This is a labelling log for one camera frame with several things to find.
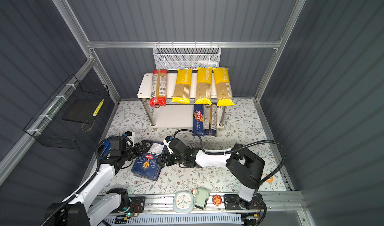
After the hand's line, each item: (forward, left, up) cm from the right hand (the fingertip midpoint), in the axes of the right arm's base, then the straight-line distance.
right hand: (162, 161), depth 80 cm
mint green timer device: (-17, -21, -3) cm, 27 cm away
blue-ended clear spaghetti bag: (+28, -27, +1) cm, 40 cm away
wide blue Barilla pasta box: (-2, +10, -1) cm, 10 cm away
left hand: (+9, +10, +1) cm, 13 cm away
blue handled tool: (+11, +38, -7) cm, 40 cm away
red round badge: (-17, -29, -8) cm, 35 cm away
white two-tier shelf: (+27, -34, +1) cm, 43 cm away
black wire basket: (+11, +45, +22) cm, 51 cm away
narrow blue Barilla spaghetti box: (+27, -20, +2) cm, 33 cm away
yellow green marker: (+20, +33, +21) cm, 44 cm away
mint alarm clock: (-18, -12, -5) cm, 23 cm away
